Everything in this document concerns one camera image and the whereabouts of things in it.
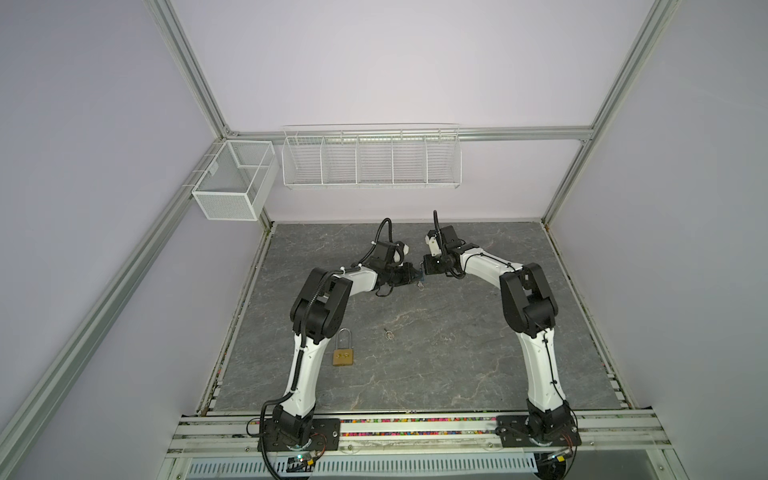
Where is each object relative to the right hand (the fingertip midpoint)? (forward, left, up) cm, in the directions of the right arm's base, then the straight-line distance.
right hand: (428, 266), depth 106 cm
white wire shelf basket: (+23, +19, +30) cm, 42 cm away
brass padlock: (-32, +27, -1) cm, 42 cm away
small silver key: (-25, +14, -2) cm, 28 cm away
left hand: (-6, +2, +2) cm, 7 cm away
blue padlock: (-5, +2, 0) cm, 6 cm away
